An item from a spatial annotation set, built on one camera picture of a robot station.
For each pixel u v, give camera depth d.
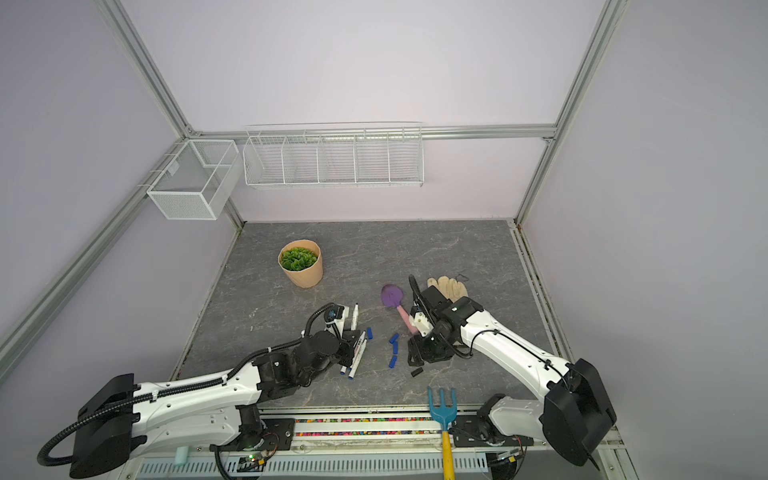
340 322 0.69
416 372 0.84
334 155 1.00
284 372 0.59
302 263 0.94
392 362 0.85
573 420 0.40
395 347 0.89
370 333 0.92
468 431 0.73
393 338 0.91
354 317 0.76
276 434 0.74
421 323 0.75
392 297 0.96
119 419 0.41
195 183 0.97
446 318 0.58
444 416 0.75
